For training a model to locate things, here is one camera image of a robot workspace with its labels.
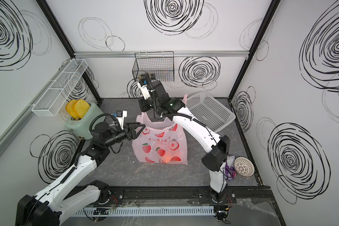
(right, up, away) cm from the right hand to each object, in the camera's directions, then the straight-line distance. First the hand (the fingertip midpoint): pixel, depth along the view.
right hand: (141, 98), depth 71 cm
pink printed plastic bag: (+12, -24, +4) cm, 27 cm away
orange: (+10, -36, +11) cm, 39 cm away
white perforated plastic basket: (+47, -8, +39) cm, 62 cm away
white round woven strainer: (+59, -40, +11) cm, 72 cm away
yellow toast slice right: (-42, -4, +17) cm, 46 cm away
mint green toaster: (-41, -17, +14) cm, 46 cm away
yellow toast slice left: (-48, -4, +15) cm, 50 cm away
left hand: (0, -14, 0) cm, 14 cm away
